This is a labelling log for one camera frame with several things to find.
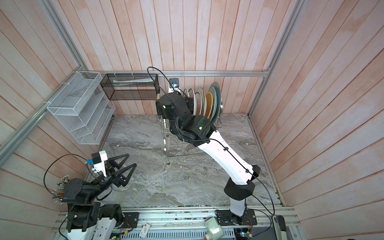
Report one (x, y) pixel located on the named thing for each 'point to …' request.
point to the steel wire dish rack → (175, 148)
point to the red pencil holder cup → (57, 193)
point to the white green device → (213, 231)
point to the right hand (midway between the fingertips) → (171, 99)
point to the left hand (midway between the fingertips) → (133, 163)
